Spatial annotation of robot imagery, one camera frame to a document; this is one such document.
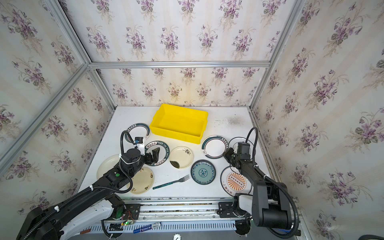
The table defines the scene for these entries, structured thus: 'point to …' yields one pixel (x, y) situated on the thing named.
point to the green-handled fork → (184, 178)
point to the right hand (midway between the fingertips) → (222, 153)
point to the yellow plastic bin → (180, 123)
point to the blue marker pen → (148, 227)
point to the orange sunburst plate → (233, 181)
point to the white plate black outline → (234, 142)
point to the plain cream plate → (107, 164)
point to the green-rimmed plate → (140, 130)
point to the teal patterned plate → (203, 172)
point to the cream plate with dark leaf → (181, 157)
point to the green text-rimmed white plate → (163, 154)
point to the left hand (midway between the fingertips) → (152, 146)
